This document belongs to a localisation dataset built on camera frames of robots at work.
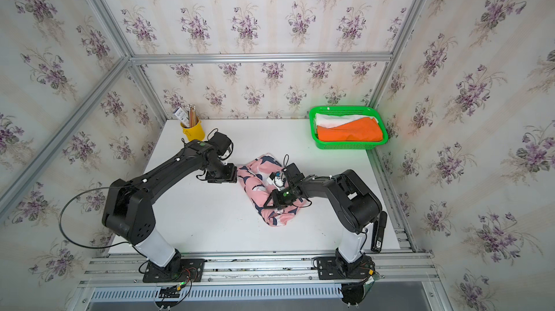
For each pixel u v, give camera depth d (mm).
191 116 1041
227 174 751
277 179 859
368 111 1147
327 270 731
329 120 1105
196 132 1071
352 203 485
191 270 732
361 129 1043
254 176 911
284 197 798
